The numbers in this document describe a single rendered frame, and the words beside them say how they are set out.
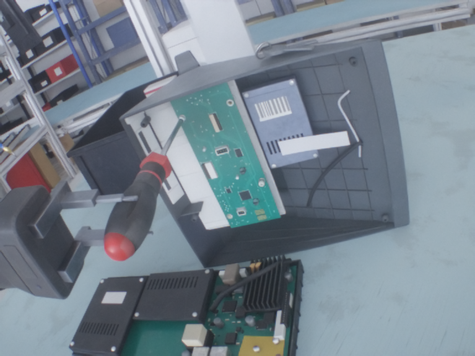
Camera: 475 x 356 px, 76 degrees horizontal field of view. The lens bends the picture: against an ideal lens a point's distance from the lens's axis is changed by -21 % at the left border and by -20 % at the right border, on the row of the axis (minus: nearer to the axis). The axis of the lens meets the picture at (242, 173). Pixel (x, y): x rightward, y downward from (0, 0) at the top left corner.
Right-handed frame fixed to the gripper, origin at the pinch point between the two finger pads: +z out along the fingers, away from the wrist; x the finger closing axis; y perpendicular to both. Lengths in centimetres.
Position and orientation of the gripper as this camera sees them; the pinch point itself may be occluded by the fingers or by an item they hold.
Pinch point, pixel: (143, 216)
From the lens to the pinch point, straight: 23.3
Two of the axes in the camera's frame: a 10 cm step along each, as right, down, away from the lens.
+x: -1.9, -8.2, -5.3
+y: -1.0, 5.6, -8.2
